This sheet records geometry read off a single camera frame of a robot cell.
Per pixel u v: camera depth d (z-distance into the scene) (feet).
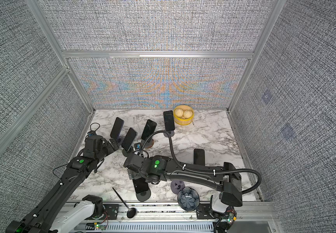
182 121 3.49
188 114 3.59
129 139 2.93
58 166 2.89
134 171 1.69
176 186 2.50
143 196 2.57
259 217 2.41
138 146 2.05
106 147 2.35
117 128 3.17
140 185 2.38
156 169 1.55
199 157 3.04
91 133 2.26
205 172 1.38
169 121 3.14
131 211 2.41
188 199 2.50
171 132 3.48
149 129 3.00
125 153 3.11
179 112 3.61
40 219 1.31
